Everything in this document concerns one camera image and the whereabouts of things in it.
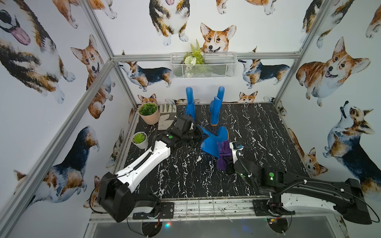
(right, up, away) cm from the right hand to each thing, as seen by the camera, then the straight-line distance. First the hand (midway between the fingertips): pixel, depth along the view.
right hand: (222, 157), depth 71 cm
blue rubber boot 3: (-5, +6, +2) cm, 8 cm away
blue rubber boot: (-1, +26, +20) cm, 33 cm away
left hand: (-4, +11, +3) cm, 12 cm away
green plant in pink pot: (-47, +25, +31) cm, 61 cm away
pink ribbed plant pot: (-46, +18, +33) cm, 59 cm away
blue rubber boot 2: (-16, +24, +17) cm, 34 cm away
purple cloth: (+1, +1, -2) cm, 3 cm away
